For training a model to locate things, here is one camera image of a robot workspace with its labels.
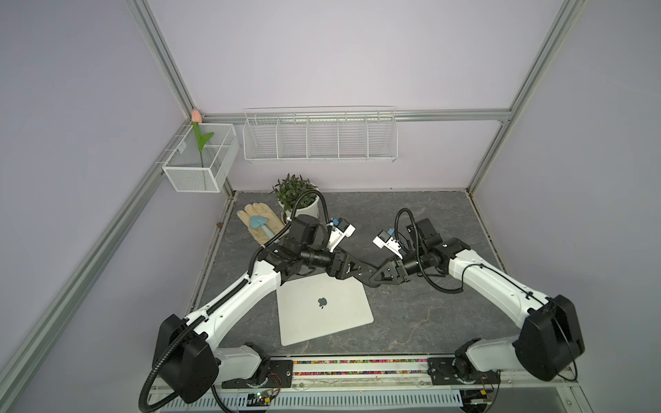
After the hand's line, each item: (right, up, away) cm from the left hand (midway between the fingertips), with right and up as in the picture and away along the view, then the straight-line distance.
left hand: (360, 267), depth 69 cm
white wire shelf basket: (-11, +46, +30) cm, 56 cm away
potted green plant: (-25, +24, +27) cm, 44 cm away
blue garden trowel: (-40, +12, +39) cm, 57 cm away
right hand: (+4, -5, +3) cm, 6 cm away
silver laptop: (-13, -17, +16) cm, 26 cm away
